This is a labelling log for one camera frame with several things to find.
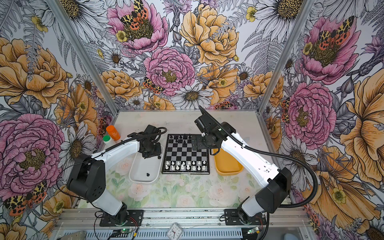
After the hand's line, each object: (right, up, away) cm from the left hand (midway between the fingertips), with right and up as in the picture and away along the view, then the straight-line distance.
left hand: (156, 157), depth 89 cm
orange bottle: (-31, +14, +10) cm, 35 cm away
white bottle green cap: (-31, +9, +5) cm, 32 cm away
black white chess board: (+13, -2, +5) cm, 14 cm away
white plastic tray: (-5, -7, -2) cm, 9 cm away
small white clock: (+14, -30, -20) cm, 39 cm away
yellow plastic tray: (+41, -5, +3) cm, 42 cm away
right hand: (+27, +7, -13) cm, 31 cm away
